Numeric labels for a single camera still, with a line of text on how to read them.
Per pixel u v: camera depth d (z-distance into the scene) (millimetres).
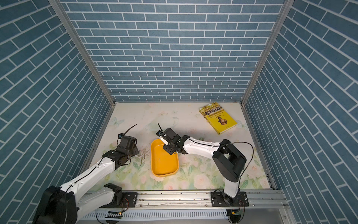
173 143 678
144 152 913
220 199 735
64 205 385
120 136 762
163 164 845
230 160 477
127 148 656
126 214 705
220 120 1050
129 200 734
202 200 753
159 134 770
